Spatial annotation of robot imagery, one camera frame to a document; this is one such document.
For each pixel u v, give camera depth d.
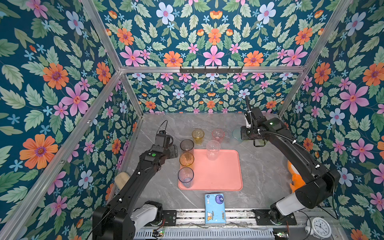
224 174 0.87
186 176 0.77
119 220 0.38
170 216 0.74
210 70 0.92
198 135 1.03
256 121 0.58
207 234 0.77
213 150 0.94
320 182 0.40
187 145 0.87
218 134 1.02
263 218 0.73
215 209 0.72
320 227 0.68
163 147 0.61
